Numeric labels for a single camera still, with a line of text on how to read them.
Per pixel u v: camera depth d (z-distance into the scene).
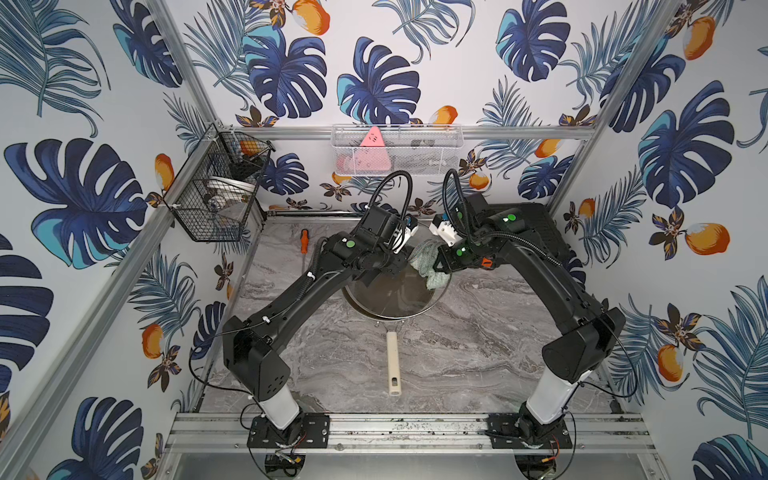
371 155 0.90
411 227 0.68
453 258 0.68
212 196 0.84
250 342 0.45
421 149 1.00
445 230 0.72
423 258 0.76
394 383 0.70
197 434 0.76
